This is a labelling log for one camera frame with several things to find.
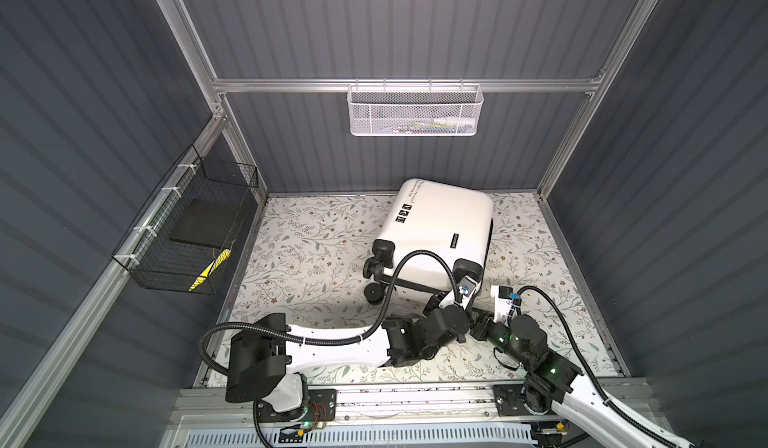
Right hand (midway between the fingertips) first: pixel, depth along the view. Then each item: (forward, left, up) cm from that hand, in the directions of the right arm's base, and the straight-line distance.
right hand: (466, 311), depth 79 cm
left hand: (-1, +2, +9) cm, 10 cm away
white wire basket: (+83, +13, +11) cm, 85 cm away
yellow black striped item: (+3, +61, +18) cm, 64 cm away
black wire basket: (+26, +72, +26) cm, 80 cm away
